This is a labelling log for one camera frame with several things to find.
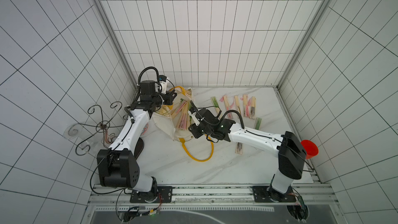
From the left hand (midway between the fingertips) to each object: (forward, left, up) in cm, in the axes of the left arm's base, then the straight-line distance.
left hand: (175, 96), depth 82 cm
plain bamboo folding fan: (+15, -40, -25) cm, 49 cm away
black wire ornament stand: (-26, +27, +6) cm, 38 cm away
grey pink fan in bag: (-20, -36, -23) cm, 47 cm away
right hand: (-10, -9, -9) cm, 17 cm away
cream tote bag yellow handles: (-1, +3, -23) cm, 23 cm away
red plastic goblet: (-24, -69, -11) cm, 74 cm away
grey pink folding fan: (+15, -52, -25) cm, 59 cm away
